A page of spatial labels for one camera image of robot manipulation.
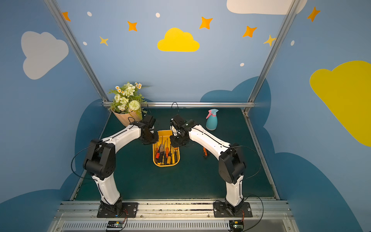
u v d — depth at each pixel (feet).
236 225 2.40
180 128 2.09
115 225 2.35
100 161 1.63
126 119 3.19
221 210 2.43
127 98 2.86
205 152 3.12
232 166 1.59
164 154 2.99
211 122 3.29
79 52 2.79
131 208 2.46
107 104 3.75
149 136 2.72
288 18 2.40
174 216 2.41
